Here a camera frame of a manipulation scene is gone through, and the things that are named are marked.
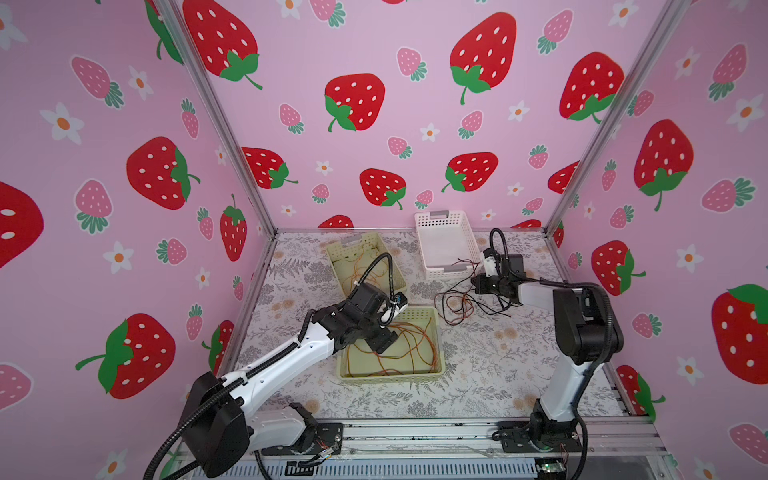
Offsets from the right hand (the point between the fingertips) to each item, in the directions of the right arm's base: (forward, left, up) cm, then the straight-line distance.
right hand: (474, 278), depth 102 cm
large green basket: (-30, +18, +2) cm, 35 cm away
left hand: (-26, +26, +10) cm, 38 cm away
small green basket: (0, +34, -2) cm, 34 cm away
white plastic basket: (+20, +9, -5) cm, 22 cm away
